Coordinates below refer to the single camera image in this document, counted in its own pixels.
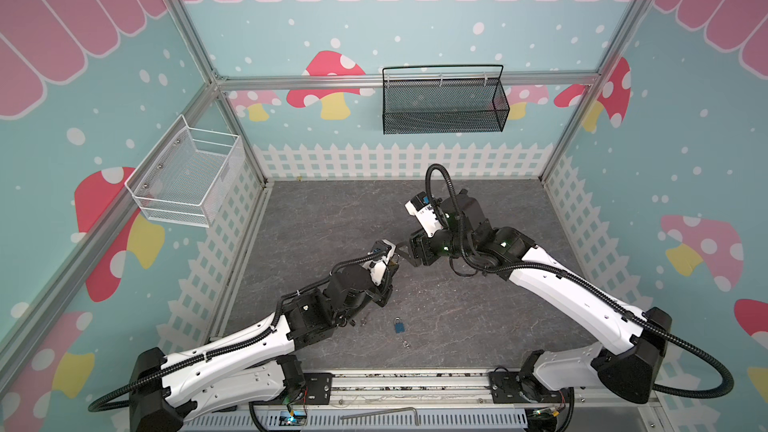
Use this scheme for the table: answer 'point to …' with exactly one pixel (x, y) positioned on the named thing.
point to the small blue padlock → (399, 325)
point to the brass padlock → (393, 265)
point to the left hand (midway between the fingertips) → (391, 269)
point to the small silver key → (364, 321)
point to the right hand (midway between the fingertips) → (403, 242)
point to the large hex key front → (384, 412)
